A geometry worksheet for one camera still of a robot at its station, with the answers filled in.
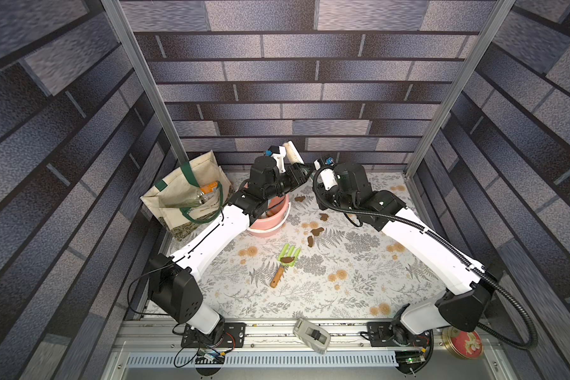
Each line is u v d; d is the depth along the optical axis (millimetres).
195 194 1056
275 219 827
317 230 980
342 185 542
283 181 634
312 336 706
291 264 895
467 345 695
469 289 401
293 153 706
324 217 1027
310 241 951
